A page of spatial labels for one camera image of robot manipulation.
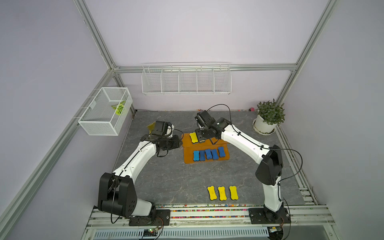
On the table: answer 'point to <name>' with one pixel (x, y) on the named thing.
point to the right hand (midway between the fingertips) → (200, 133)
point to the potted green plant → (270, 115)
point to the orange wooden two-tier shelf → (189, 147)
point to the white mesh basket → (109, 112)
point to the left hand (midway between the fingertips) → (180, 144)
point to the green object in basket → (120, 108)
